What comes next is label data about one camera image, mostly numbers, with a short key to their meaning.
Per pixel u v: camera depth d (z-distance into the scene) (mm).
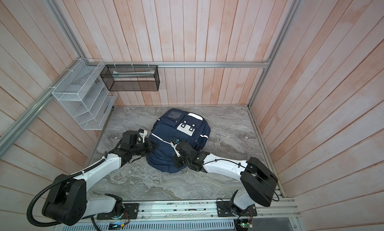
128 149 671
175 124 949
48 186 397
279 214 730
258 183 422
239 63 979
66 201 411
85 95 781
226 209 742
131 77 1032
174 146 747
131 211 732
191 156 634
